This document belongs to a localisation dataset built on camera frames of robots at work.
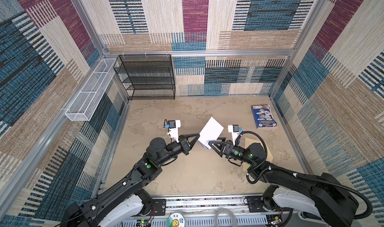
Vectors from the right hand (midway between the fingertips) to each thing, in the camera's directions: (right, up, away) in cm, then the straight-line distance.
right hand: (209, 144), depth 69 cm
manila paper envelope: (+27, -4, +27) cm, 39 cm away
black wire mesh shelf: (-41, +41, +39) cm, 70 cm away
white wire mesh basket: (-59, +17, +1) cm, 61 cm away
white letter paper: (+1, +6, +1) cm, 6 cm away
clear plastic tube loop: (+10, -32, 0) cm, 33 cm away
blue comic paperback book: (+41, +12, +36) cm, 56 cm away
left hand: (-4, +5, -4) cm, 8 cm away
